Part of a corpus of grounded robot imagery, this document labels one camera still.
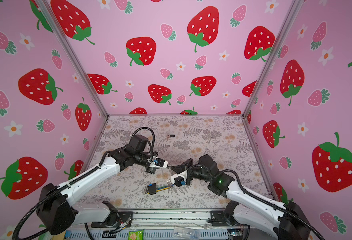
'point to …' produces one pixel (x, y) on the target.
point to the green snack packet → (138, 235)
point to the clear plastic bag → (183, 233)
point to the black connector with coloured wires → (151, 189)
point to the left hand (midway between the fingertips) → (168, 163)
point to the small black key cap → (172, 135)
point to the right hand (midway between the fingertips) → (172, 163)
